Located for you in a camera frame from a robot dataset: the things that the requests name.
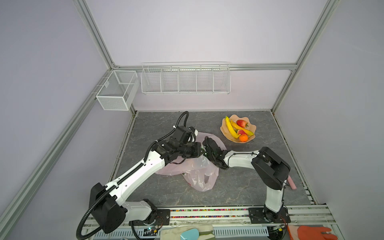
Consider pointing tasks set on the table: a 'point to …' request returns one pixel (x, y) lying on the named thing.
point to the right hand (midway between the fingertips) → (187, 157)
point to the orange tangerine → (243, 138)
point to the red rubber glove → (305, 232)
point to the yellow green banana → (231, 128)
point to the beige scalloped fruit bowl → (227, 133)
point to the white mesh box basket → (118, 90)
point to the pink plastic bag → (202, 172)
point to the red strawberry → (242, 123)
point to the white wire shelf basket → (186, 78)
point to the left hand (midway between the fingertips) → (205, 152)
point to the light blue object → (191, 234)
